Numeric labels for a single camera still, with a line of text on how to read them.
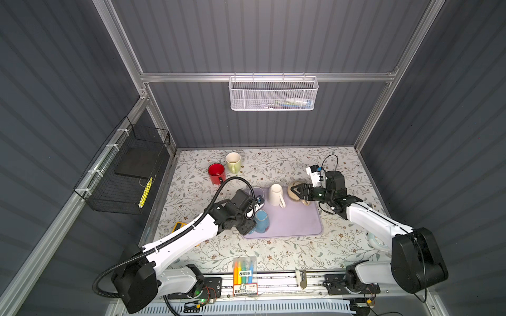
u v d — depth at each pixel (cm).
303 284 73
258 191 93
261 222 80
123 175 73
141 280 38
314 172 77
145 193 68
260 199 71
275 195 91
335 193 67
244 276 75
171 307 70
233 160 108
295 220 95
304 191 77
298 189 86
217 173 105
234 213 60
